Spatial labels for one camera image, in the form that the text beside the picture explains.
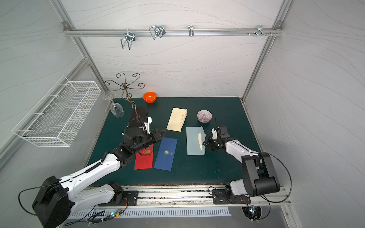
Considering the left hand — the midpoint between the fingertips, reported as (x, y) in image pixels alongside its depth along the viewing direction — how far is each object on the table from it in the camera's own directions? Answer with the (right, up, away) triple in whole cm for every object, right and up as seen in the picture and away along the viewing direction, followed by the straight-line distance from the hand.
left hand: (166, 131), depth 75 cm
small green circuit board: (-25, -40, -6) cm, 47 cm away
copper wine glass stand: (-27, +26, +11) cm, 39 cm away
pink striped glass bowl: (+25, +7, +33) cm, 42 cm away
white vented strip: (-9, -41, -5) cm, 42 cm away
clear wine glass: (-33, +13, +11) cm, 37 cm away
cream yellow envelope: (+4, +5, +33) cm, 34 cm away
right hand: (+23, -10, +16) cm, 30 cm away
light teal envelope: (+17, -8, +23) cm, 29 cm away
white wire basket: (-53, +7, -6) cm, 54 cm away
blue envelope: (-3, -17, +15) cm, 23 cm away
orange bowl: (-21, +23, +44) cm, 53 cm away
